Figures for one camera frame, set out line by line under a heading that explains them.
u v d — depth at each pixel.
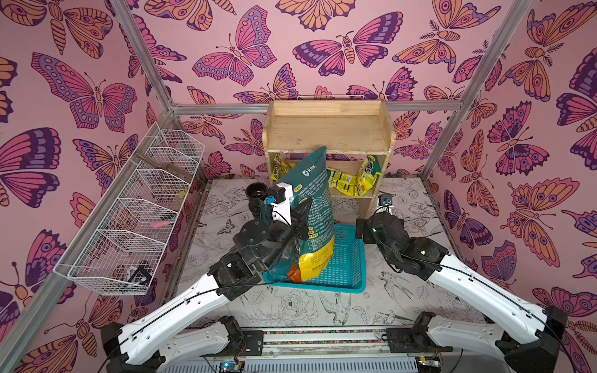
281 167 0.78
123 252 0.66
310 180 0.58
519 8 0.69
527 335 0.39
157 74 0.83
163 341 0.40
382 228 0.52
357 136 0.77
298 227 0.51
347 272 0.89
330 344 0.74
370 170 0.80
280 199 0.48
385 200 0.61
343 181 0.89
